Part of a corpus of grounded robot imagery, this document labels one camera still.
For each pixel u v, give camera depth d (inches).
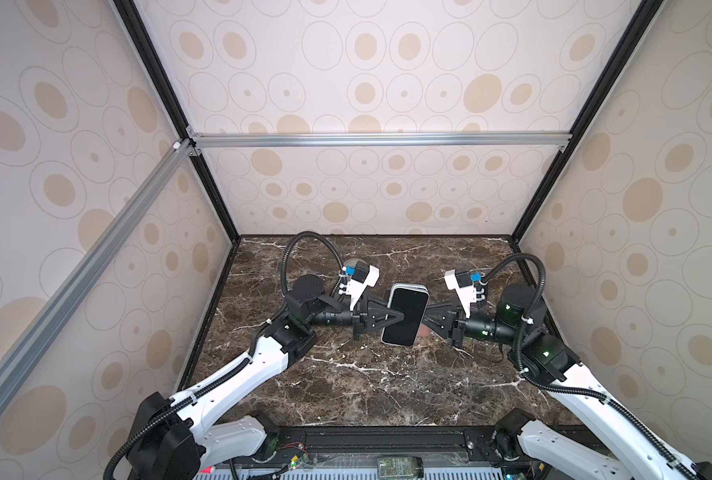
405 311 23.0
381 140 35.5
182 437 15.0
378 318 23.7
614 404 17.2
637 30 27.5
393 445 29.3
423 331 23.2
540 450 23.3
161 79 30.5
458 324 21.3
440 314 22.8
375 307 22.9
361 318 21.6
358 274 21.5
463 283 21.7
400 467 26.5
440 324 23.3
